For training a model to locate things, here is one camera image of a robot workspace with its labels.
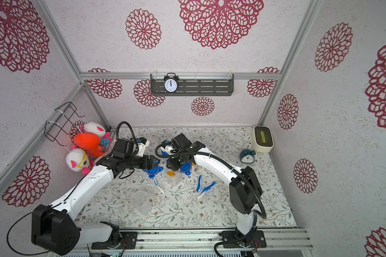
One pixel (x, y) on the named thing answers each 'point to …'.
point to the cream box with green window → (262, 138)
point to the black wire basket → (60, 120)
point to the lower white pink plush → (78, 160)
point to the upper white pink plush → (95, 127)
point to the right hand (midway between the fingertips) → (168, 162)
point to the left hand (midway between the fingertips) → (154, 161)
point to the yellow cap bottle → (171, 173)
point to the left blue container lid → (151, 172)
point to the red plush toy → (89, 142)
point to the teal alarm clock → (247, 156)
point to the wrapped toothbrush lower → (204, 193)
